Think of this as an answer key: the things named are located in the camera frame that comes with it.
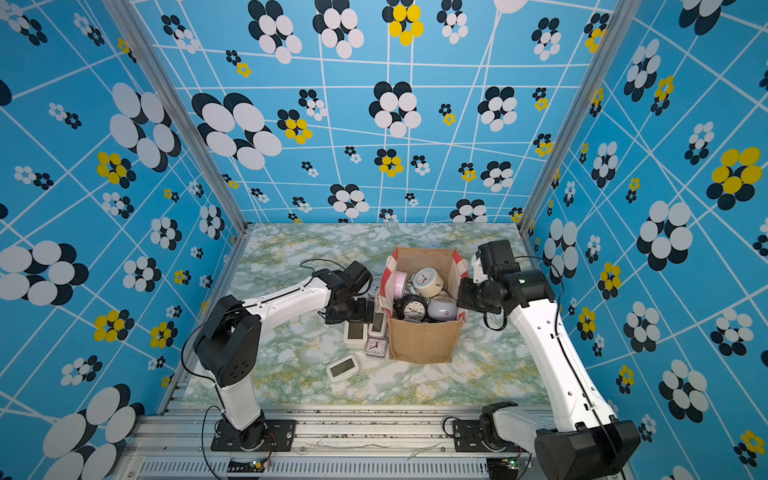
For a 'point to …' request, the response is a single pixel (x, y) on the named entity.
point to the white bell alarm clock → (375, 287)
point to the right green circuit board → (512, 463)
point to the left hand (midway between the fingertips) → (365, 317)
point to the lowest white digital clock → (342, 369)
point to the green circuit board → (246, 465)
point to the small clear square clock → (376, 346)
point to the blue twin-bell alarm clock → (428, 282)
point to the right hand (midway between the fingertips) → (467, 296)
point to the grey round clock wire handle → (442, 308)
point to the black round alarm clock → (411, 308)
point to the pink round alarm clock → (399, 283)
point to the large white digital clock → (355, 334)
